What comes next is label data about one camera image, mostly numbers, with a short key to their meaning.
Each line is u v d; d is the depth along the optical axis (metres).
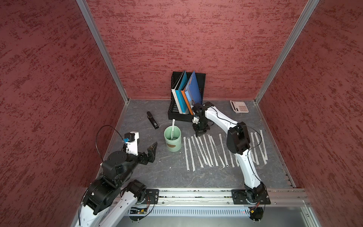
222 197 0.76
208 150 0.92
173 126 0.85
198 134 0.87
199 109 0.74
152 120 1.06
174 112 1.12
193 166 0.85
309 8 0.71
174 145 0.85
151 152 0.55
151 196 0.71
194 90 1.05
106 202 0.41
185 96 0.88
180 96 0.89
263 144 0.95
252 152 0.92
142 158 0.54
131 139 0.50
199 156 0.89
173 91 0.87
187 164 0.85
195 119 0.92
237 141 0.59
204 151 0.92
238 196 0.74
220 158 0.88
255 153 0.90
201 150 0.92
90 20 0.75
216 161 0.87
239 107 1.14
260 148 0.93
